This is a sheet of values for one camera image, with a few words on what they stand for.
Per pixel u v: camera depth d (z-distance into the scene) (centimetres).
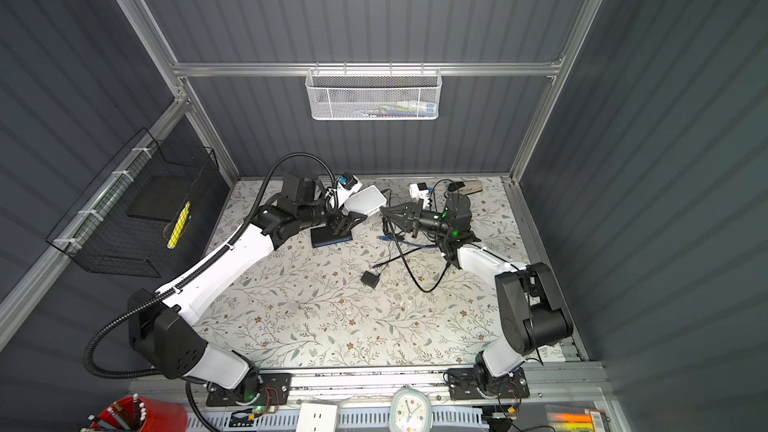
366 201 77
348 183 65
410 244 99
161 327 41
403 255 99
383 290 91
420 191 79
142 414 58
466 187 113
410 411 68
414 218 71
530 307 46
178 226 71
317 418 67
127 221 72
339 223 68
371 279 91
